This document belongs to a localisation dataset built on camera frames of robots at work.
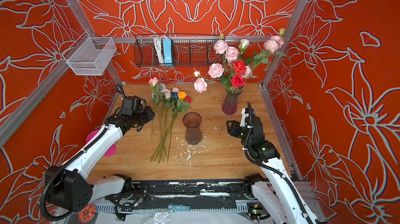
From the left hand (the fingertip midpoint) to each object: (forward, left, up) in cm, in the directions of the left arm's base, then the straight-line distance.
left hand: (155, 111), depth 82 cm
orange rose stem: (+15, -11, -15) cm, 24 cm away
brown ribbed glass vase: (-3, -20, -3) cm, 20 cm away
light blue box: (+32, -3, +17) cm, 36 cm away
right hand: (-5, -38, +2) cm, 39 cm away
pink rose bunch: (+19, +1, -12) cm, 23 cm away
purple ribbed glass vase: (+18, -43, -13) cm, 48 cm away
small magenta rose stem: (+21, -15, -13) cm, 29 cm away
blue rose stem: (+24, -5, -12) cm, 27 cm away
